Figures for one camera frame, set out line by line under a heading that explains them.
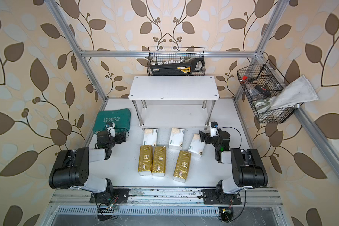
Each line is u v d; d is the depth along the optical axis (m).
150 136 0.94
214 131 0.81
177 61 0.83
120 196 0.74
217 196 0.67
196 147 0.87
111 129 0.83
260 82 0.86
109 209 0.74
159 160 0.79
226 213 0.71
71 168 0.46
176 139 0.91
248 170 0.44
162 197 0.75
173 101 1.21
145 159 0.79
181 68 0.82
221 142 0.72
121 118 1.03
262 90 0.75
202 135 0.86
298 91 0.60
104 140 0.72
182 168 0.76
